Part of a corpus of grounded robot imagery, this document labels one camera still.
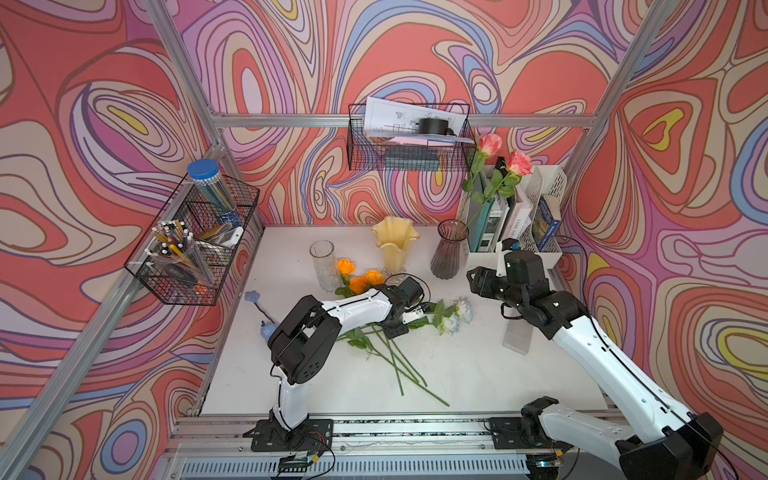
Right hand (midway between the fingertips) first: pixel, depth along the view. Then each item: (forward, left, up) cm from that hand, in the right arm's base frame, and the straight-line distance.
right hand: (479, 283), depth 77 cm
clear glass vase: (+16, +44, -4) cm, 47 cm away
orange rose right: (+14, +28, -16) cm, 35 cm away
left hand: (-1, +22, -20) cm, 30 cm away
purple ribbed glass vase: (+17, +5, -10) cm, 20 cm away
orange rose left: (+12, +34, -17) cm, 40 cm away
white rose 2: (+2, +1, -17) cm, 17 cm away
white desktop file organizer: (+27, -12, +3) cm, 30 cm away
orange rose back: (+19, +39, -16) cm, 46 cm away
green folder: (+22, -4, +5) cm, 23 cm away
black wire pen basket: (+8, +66, +11) cm, 68 cm away
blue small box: (+28, -31, -8) cm, 42 cm away
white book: (+23, -17, +1) cm, 29 cm away
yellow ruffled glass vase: (+22, +21, -4) cm, 31 cm away
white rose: (-6, +33, -20) cm, 39 cm away
